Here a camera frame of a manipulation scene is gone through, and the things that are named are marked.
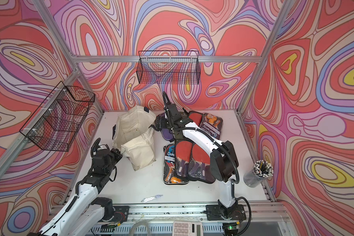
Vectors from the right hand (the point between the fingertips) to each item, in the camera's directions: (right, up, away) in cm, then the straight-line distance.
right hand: (161, 125), depth 87 cm
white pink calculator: (+15, -49, -18) cm, 55 cm away
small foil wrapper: (-5, -40, -9) cm, 41 cm away
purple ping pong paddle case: (+3, -7, +16) cm, 17 cm away
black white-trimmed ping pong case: (+36, +1, +20) cm, 41 cm away
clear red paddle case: (+23, -25, -3) cm, 34 cm away
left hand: (-23, -14, -5) cm, 27 cm away
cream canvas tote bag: (-23, -6, +18) cm, 30 cm away
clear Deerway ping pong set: (+4, -26, +1) cm, 26 cm away
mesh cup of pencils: (+52, -22, -15) cm, 59 cm away
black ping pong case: (+16, -21, -1) cm, 26 cm away
